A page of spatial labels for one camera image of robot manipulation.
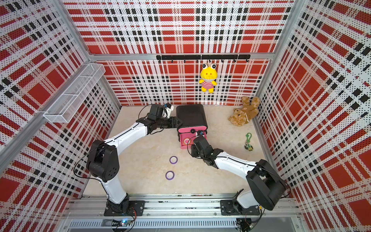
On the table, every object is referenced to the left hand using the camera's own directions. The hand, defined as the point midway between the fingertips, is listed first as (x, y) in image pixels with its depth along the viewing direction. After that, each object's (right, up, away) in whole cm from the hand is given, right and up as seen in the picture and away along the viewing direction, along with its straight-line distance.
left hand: (181, 122), depth 89 cm
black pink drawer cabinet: (+6, +2, 0) cm, 6 cm away
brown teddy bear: (+41, +4, +14) cm, 44 cm away
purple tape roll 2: (-7, -32, -3) cm, 33 cm away
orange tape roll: (+4, -13, +4) cm, 14 cm away
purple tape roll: (-5, -24, +2) cm, 25 cm away
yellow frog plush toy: (+17, +31, +2) cm, 35 cm away
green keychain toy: (+44, -16, +7) cm, 48 cm away
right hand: (+9, -15, -1) cm, 18 cm away
